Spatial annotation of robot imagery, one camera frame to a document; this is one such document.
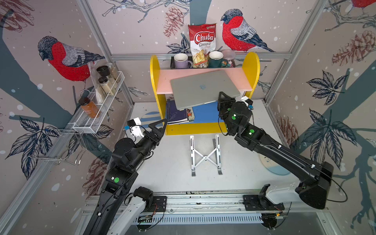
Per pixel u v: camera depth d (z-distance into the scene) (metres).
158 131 0.52
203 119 0.92
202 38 0.78
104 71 0.78
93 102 0.68
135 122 0.56
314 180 0.39
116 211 0.44
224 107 0.58
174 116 0.90
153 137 0.51
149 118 1.11
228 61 0.88
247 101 0.60
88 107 0.66
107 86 0.76
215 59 0.80
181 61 0.82
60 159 0.51
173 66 0.91
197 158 0.89
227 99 0.63
